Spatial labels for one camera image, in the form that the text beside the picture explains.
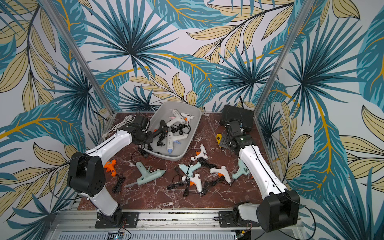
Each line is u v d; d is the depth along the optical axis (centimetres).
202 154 95
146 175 84
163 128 103
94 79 98
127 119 112
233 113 113
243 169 90
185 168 90
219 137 103
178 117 113
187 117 113
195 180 85
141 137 73
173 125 110
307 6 69
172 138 101
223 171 88
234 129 62
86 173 46
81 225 73
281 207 39
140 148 95
